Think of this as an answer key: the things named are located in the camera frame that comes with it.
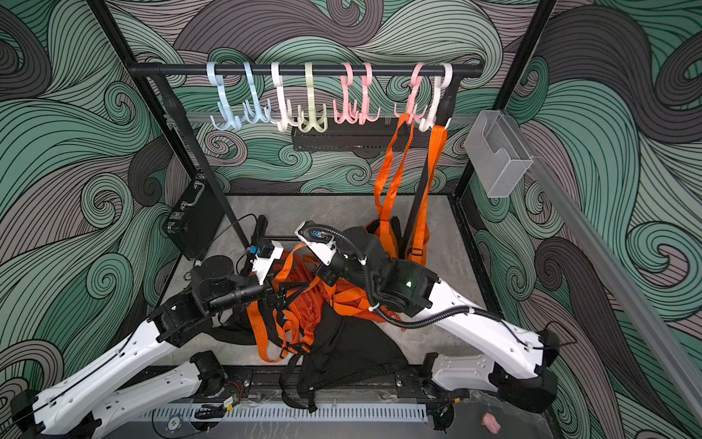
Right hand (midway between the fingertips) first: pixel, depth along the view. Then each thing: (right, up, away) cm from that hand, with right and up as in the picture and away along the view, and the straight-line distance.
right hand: (309, 246), depth 60 cm
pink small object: (+44, -44, +6) cm, 62 cm away
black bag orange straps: (+7, -34, +21) cm, 40 cm away
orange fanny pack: (+27, -3, +11) cm, 30 cm away
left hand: (-2, -6, +2) cm, 7 cm away
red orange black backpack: (-11, -25, +22) cm, 35 cm away
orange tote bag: (+10, -19, +23) cm, 31 cm away
